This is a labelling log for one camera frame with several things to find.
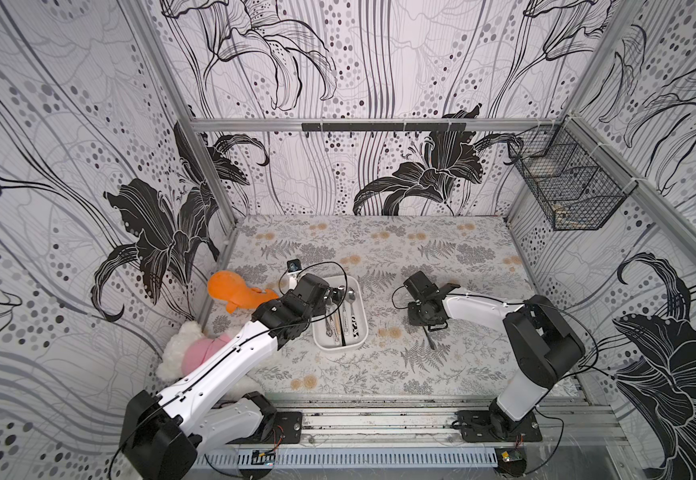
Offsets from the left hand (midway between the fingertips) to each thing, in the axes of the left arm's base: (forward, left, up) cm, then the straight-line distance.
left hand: (313, 302), depth 80 cm
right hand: (+5, -32, -15) cm, 36 cm away
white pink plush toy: (-12, +32, -5) cm, 34 cm away
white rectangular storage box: (-1, -8, -13) cm, 16 cm away
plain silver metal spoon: (-5, -35, -13) cm, 38 cm away
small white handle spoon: (-1, -4, -14) cm, 14 cm away
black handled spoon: (+9, -6, -12) cm, 16 cm away
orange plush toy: (+8, +27, -7) cm, 29 cm away
